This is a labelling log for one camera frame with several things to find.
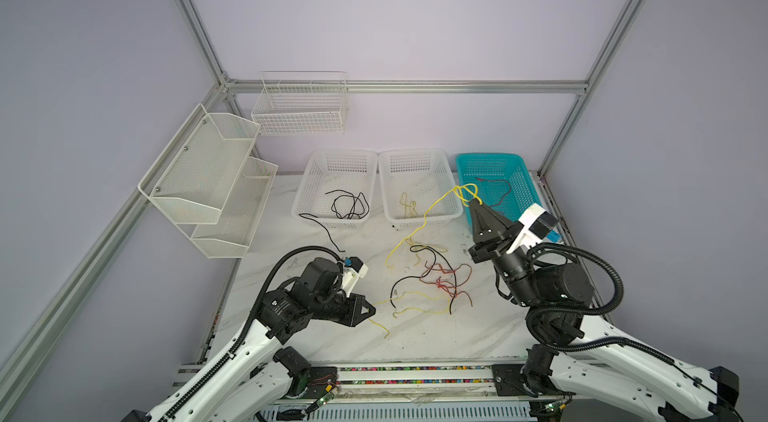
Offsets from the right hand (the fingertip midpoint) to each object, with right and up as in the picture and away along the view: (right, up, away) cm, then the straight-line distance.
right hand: (475, 200), depth 53 cm
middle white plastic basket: (-5, +5, +62) cm, 62 cm away
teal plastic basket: (+29, +8, +66) cm, 72 cm away
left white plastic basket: (-37, +4, +64) cm, 74 cm away
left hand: (-20, -27, +16) cm, 38 cm away
